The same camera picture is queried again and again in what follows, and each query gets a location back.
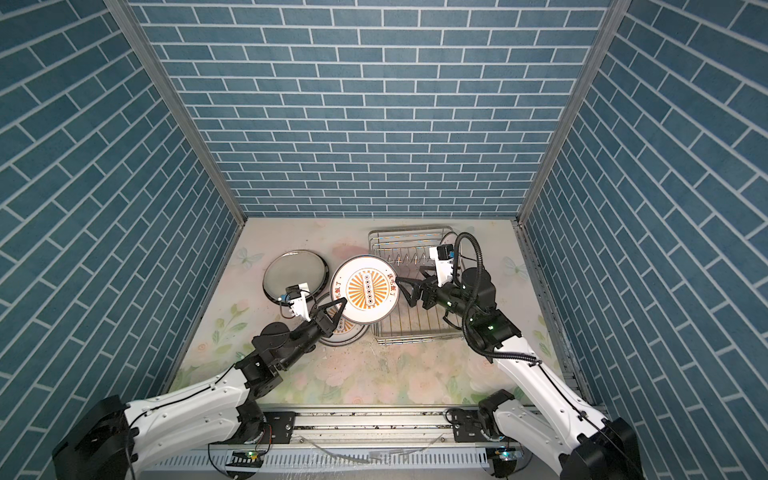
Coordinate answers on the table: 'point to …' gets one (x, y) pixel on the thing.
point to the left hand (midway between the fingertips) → (348, 304)
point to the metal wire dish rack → (408, 249)
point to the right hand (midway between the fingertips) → (406, 272)
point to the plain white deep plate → (292, 267)
